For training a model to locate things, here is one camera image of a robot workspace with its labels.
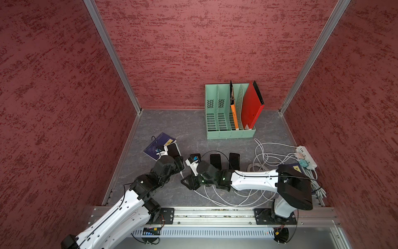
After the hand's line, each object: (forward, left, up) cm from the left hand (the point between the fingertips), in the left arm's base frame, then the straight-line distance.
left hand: (177, 162), depth 78 cm
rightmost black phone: (+7, -33, -13) cm, 36 cm away
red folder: (+40, -46, +3) cm, 61 cm away
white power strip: (+5, -78, -11) cm, 79 cm away
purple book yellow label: (+23, +14, -14) cm, 30 cm away
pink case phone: (-1, -9, +9) cm, 13 cm away
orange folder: (+27, -32, +7) cm, 42 cm away
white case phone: (+8, -21, -12) cm, 26 cm away
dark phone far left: (+4, +1, +7) cm, 8 cm away
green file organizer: (+39, -26, -13) cm, 49 cm away
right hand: (-9, -4, -5) cm, 11 cm away
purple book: (+4, -70, -13) cm, 71 cm away
